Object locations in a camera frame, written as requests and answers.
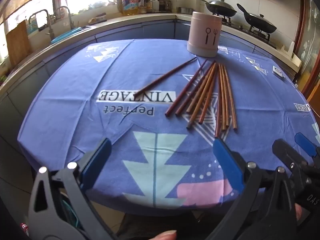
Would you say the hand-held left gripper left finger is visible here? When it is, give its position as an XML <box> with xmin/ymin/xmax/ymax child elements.
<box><xmin>28</xmin><ymin>137</ymin><xmax>118</xmax><ymax>240</ymax></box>

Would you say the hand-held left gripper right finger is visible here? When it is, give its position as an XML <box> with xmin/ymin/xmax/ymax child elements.
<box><xmin>212</xmin><ymin>137</ymin><xmax>298</xmax><ymax>240</ymax></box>

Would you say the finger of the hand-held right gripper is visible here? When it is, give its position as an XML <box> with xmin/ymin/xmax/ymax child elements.
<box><xmin>272</xmin><ymin>139</ymin><xmax>308</xmax><ymax>180</ymax></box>
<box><xmin>294</xmin><ymin>132</ymin><xmax>320</xmax><ymax>165</ymax></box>

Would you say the bunch of wooden chopsticks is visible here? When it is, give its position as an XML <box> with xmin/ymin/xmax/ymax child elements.
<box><xmin>134</xmin><ymin>57</ymin><xmax>238</xmax><ymax>138</ymax></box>

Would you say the pink ceramic utensil holder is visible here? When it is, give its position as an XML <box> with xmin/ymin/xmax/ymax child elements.
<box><xmin>187</xmin><ymin>11</ymin><xmax>222</xmax><ymax>58</ymax></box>

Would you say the person's right hand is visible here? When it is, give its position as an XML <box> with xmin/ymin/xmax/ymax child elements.
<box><xmin>295</xmin><ymin>203</ymin><xmax>305</xmax><ymax>221</ymax></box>

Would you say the person's left hand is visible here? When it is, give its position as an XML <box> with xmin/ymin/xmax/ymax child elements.
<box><xmin>153</xmin><ymin>230</ymin><xmax>177</xmax><ymax>240</ymax></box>

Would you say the blue printed tablecloth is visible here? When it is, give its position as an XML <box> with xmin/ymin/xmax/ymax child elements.
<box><xmin>17</xmin><ymin>39</ymin><xmax>320</xmax><ymax>209</ymax></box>

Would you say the small white device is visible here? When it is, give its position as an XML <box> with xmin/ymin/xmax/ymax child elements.
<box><xmin>271</xmin><ymin>65</ymin><xmax>285</xmax><ymax>79</ymax></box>

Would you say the small white rack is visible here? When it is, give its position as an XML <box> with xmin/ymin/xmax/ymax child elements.
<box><xmin>282</xmin><ymin>41</ymin><xmax>296</xmax><ymax>58</ymax></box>

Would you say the glass door with fish print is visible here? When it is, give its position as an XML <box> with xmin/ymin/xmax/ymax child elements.
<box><xmin>292</xmin><ymin>0</ymin><xmax>320</xmax><ymax>105</ymax></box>

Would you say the black gas stove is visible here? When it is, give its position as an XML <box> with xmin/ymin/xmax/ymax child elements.
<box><xmin>220</xmin><ymin>15</ymin><xmax>278</xmax><ymax>49</ymax></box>

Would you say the blue plastic tray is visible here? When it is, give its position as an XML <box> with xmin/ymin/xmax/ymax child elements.
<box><xmin>51</xmin><ymin>27</ymin><xmax>92</xmax><ymax>45</ymax></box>

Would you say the wooden cutting board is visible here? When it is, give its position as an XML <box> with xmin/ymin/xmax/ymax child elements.
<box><xmin>5</xmin><ymin>20</ymin><xmax>32</xmax><ymax>67</ymax></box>

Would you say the steel kitchen faucet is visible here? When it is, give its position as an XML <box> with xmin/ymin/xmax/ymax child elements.
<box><xmin>54</xmin><ymin>6</ymin><xmax>75</xmax><ymax>30</ymax></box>
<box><xmin>28</xmin><ymin>9</ymin><xmax>55</xmax><ymax>39</ymax></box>

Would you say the black wok with steel lid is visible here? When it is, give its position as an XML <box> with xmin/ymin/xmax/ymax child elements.
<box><xmin>192</xmin><ymin>0</ymin><xmax>237</xmax><ymax>17</ymax></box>

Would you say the yellow cooking oil bottle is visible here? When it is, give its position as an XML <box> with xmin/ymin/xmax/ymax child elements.
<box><xmin>121</xmin><ymin>0</ymin><xmax>140</xmax><ymax>16</ymax></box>

